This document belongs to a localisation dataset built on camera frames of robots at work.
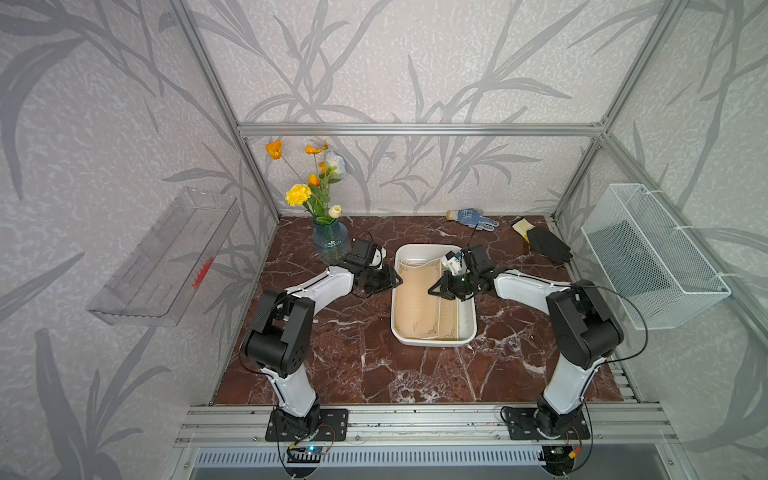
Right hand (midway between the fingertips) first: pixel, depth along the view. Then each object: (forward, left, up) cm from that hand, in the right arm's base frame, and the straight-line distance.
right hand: (428, 289), depth 91 cm
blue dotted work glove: (+37, -20, -6) cm, 43 cm away
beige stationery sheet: (-7, +2, -3) cm, 8 cm away
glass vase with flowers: (+18, +32, +4) cm, 37 cm away
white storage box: (+22, +1, -11) cm, 25 cm away
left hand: (+2, +9, +1) cm, 9 cm away
